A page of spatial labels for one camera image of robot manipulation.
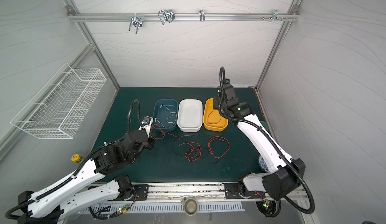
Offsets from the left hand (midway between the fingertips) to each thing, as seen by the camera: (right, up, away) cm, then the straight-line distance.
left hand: (154, 127), depth 72 cm
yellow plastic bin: (+31, 0, +30) cm, 43 cm away
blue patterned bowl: (+57, -22, +10) cm, 62 cm away
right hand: (+34, +17, +5) cm, 38 cm away
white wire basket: (-43, +9, -4) cm, 44 cm away
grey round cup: (+18, -37, -3) cm, 41 cm away
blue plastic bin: (-2, +4, +33) cm, 34 cm away
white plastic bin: (+16, +3, +32) cm, 36 cm away
